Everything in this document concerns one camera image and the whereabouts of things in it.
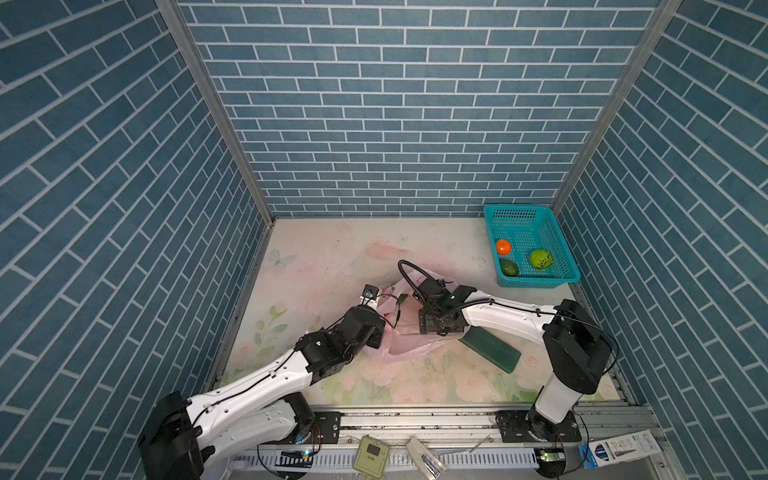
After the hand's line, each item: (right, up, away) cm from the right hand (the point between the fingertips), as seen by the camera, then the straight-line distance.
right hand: (430, 322), depth 89 cm
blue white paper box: (+43, -25, -18) cm, 53 cm away
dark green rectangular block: (+19, -8, -4) cm, 21 cm away
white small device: (-2, -28, -21) cm, 35 cm away
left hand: (-14, +4, -9) cm, 18 cm away
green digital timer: (-16, -26, -20) cm, 36 cm away
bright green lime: (+40, +18, +13) cm, 46 cm away
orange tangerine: (+29, +22, +19) cm, 41 cm away
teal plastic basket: (+40, +22, +23) cm, 51 cm away
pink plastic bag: (-8, +1, +7) cm, 11 cm away
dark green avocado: (+28, +15, +12) cm, 34 cm away
